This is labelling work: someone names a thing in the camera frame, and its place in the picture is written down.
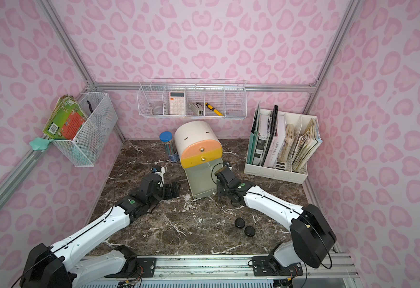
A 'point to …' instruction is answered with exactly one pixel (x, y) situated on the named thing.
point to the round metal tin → (157, 110)
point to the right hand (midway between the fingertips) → (222, 183)
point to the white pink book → (275, 150)
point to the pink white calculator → (177, 102)
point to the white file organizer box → (293, 126)
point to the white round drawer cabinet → (192, 131)
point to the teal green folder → (254, 137)
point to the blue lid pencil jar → (167, 138)
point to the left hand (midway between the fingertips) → (173, 182)
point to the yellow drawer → (207, 156)
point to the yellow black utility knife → (210, 107)
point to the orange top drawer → (200, 146)
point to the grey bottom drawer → (201, 179)
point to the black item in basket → (90, 105)
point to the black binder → (273, 134)
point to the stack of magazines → (309, 143)
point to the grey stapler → (197, 108)
